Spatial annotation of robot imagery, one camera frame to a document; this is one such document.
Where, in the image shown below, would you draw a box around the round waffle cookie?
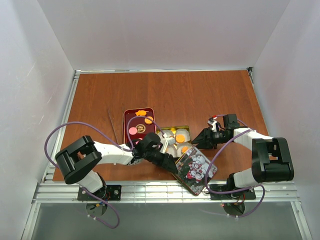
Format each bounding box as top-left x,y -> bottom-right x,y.
181,146 -> 189,153

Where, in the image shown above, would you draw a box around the large round orange cookie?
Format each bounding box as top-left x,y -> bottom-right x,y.
175,134 -> 186,143

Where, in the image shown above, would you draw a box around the dark red tray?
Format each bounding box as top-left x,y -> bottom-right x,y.
122,107 -> 156,143

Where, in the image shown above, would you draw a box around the metal tongs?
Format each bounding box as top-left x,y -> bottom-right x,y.
107,105 -> 125,145

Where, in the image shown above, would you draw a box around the fish shaped cookie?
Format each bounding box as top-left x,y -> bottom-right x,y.
135,110 -> 147,117

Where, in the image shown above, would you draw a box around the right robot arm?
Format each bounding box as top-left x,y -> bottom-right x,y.
191,114 -> 295,192

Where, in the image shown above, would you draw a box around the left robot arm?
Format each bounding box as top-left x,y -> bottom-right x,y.
55,132 -> 178,195

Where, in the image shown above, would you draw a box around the white paper cup front-right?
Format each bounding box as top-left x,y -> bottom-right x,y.
176,142 -> 192,157

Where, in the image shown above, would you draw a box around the white paper cup back-right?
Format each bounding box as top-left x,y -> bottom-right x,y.
175,128 -> 191,144

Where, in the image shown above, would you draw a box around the white paper cup back-left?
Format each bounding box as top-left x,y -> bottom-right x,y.
157,129 -> 175,140

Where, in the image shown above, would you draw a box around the black sandwich cookie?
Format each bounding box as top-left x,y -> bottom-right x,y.
136,124 -> 146,134

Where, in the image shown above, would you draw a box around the pink cookie upper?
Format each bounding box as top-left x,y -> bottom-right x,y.
128,127 -> 138,135

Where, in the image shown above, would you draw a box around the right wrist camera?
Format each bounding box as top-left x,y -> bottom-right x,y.
207,115 -> 221,132

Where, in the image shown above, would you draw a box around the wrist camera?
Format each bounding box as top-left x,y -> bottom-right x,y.
160,136 -> 176,153
207,115 -> 221,132

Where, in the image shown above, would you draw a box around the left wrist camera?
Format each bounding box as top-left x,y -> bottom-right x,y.
160,136 -> 176,153

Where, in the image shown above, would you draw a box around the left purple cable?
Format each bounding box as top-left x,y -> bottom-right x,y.
44,115 -> 171,229

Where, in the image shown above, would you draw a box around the purple cable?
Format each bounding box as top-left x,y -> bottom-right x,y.
203,114 -> 266,218
44,115 -> 171,229

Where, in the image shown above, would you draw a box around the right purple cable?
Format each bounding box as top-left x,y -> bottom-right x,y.
203,114 -> 266,218

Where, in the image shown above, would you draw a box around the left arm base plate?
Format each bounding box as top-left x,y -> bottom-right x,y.
77,184 -> 122,201

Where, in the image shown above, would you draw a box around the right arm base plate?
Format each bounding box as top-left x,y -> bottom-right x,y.
204,184 -> 256,200

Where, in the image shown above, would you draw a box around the aluminium table frame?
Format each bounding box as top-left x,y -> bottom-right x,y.
19,67 -> 313,240

